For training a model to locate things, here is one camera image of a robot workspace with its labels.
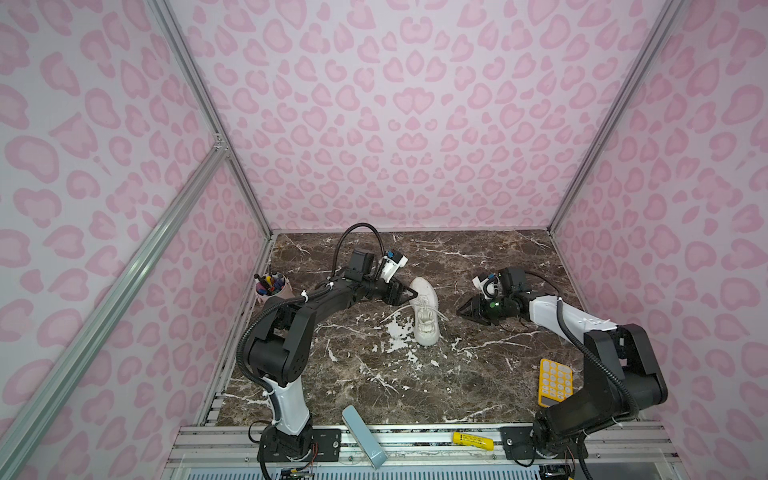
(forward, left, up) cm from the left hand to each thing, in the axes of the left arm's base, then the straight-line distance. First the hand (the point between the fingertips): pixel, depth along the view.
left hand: (412, 286), depth 89 cm
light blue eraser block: (-37, +13, -9) cm, 40 cm away
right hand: (-7, -14, -3) cm, 16 cm away
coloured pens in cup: (+2, +43, -1) cm, 43 cm away
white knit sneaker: (-5, -4, -6) cm, 9 cm away
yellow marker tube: (-38, -13, -10) cm, 42 cm away
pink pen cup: (+1, +39, -4) cm, 39 cm away
